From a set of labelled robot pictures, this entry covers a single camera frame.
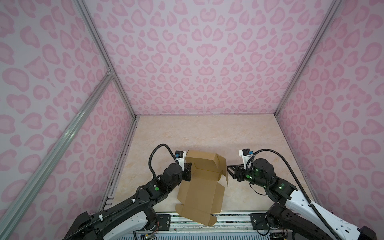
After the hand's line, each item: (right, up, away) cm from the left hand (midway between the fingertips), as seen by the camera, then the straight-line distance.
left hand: (192, 163), depth 78 cm
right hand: (+17, -2, -4) cm, 18 cm away
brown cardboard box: (+5, -17, 0) cm, 18 cm away
